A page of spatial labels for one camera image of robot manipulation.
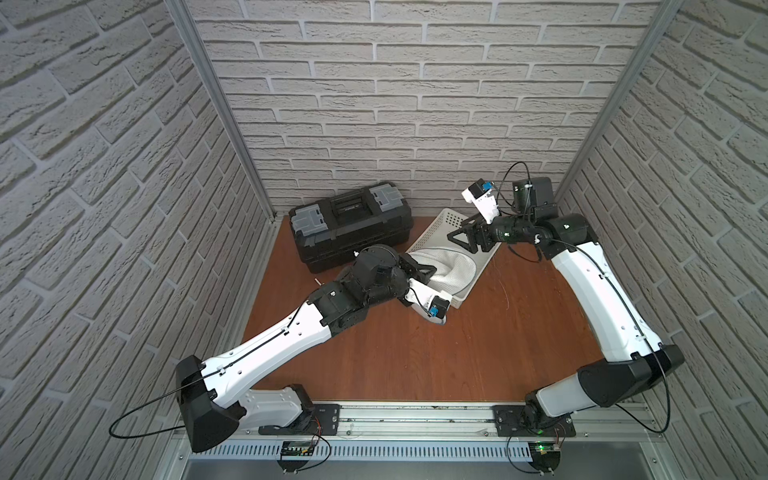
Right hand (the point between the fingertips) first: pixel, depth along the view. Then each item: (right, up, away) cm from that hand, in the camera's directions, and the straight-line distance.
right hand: (463, 228), depth 70 cm
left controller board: (-41, -56, +1) cm, 69 cm away
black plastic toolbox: (-37, -1, +22) cm, 43 cm away
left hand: (-7, -6, -5) cm, 11 cm away
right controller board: (+20, -55, 0) cm, 58 cm away
